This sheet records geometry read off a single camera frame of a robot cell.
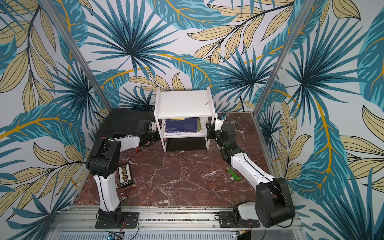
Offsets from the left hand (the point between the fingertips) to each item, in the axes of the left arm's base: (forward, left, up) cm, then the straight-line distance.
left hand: (166, 134), depth 100 cm
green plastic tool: (-27, -43, -4) cm, 51 cm away
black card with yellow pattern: (-27, +21, -4) cm, 34 cm away
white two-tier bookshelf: (-2, -13, +29) cm, 32 cm away
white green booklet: (-4, -23, +13) cm, 26 cm away
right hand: (-5, -27, +18) cm, 33 cm away
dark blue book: (-3, -9, +13) cm, 16 cm away
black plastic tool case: (+10, +37, +1) cm, 38 cm away
